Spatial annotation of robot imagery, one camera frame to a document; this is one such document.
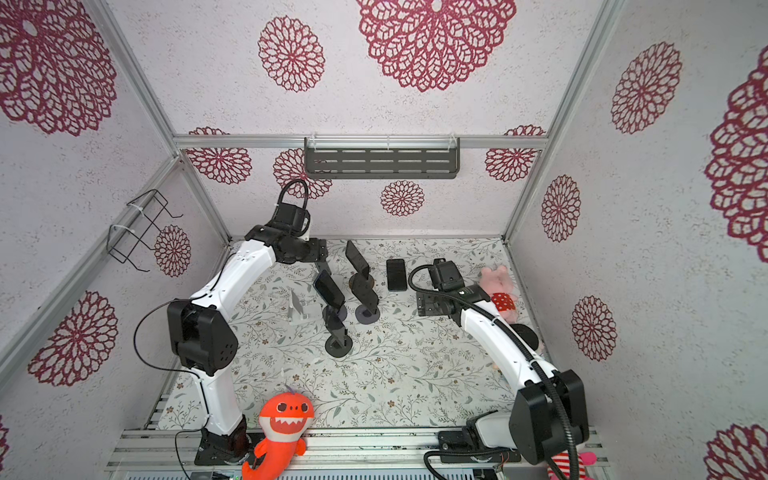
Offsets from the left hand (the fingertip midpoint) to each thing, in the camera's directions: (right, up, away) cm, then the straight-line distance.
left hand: (313, 257), depth 91 cm
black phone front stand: (+6, -19, +3) cm, 20 cm away
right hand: (+37, -11, -7) cm, 39 cm away
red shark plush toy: (-2, -39, -21) cm, 44 cm away
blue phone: (+26, -6, +20) cm, 34 cm away
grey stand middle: (+16, -19, +6) cm, 26 cm away
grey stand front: (+6, -27, -1) cm, 28 cm away
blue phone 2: (+2, -10, +12) cm, 16 cm away
